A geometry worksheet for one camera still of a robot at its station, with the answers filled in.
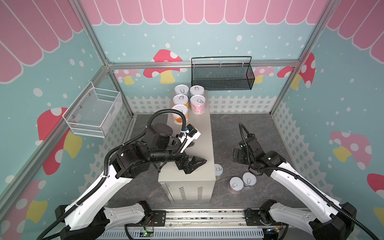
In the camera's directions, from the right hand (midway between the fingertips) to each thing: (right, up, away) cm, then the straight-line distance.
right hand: (240, 154), depth 78 cm
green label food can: (-11, -11, +7) cm, 17 cm away
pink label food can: (-2, -16, +1) cm, 17 cm away
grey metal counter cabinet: (-22, -9, -20) cm, 31 cm away
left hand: (-23, +3, -22) cm, 32 cm away
